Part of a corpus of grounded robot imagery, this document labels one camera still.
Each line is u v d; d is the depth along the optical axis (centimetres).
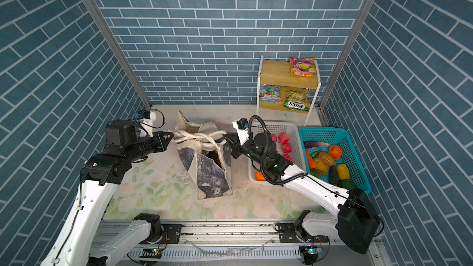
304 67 89
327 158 91
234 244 73
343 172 87
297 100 99
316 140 102
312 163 89
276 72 93
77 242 37
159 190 86
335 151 94
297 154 89
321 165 89
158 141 58
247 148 64
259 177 85
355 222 40
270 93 102
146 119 59
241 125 60
